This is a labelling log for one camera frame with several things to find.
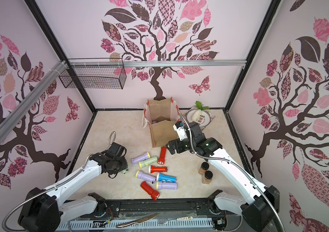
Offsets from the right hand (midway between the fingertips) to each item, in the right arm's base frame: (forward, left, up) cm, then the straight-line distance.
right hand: (173, 142), depth 75 cm
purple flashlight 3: (-16, +7, -19) cm, 26 cm away
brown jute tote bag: (+33, +7, -14) cm, 36 cm away
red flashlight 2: (-7, +12, -18) cm, 23 cm away
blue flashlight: (-12, +7, -18) cm, 23 cm away
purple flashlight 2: (-10, +19, -18) cm, 28 cm away
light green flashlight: (-10, +28, -14) cm, 33 cm away
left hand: (-7, +29, -17) cm, 34 cm away
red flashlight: (0, +7, -20) cm, 21 cm away
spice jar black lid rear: (-9, -17, -13) cm, 24 cm away
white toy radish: (+34, -20, -16) cm, 43 cm away
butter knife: (-33, +19, -21) cm, 43 cm away
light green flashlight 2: (-2, +14, -19) cm, 23 cm away
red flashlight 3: (-21, +11, -19) cm, 30 cm away
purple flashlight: (0, +22, -19) cm, 29 cm away
